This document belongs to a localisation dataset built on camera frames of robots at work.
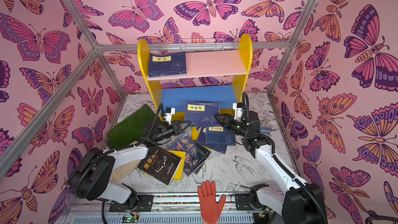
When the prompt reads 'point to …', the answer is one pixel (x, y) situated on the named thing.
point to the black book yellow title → (160, 164)
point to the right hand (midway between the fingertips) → (216, 115)
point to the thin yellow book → (179, 173)
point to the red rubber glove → (210, 208)
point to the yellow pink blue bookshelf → (212, 76)
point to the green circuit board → (129, 218)
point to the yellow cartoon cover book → (195, 132)
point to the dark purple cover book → (195, 153)
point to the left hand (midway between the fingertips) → (192, 122)
